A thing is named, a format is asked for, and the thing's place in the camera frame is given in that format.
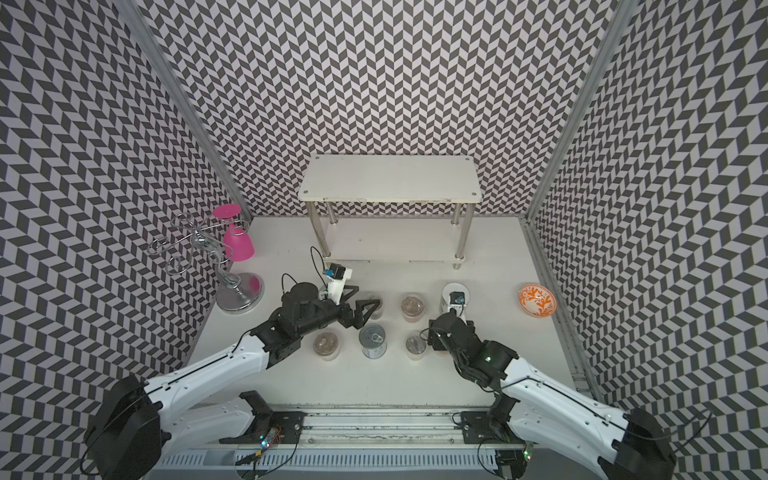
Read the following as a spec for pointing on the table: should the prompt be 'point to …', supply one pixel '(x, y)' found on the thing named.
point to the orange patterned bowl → (537, 301)
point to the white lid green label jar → (452, 287)
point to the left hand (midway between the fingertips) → (368, 298)
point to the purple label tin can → (372, 339)
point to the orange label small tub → (415, 347)
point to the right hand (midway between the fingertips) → (443, 328)
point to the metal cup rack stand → (237, 292)
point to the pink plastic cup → (237, 243)
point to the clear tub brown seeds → (377, 313)
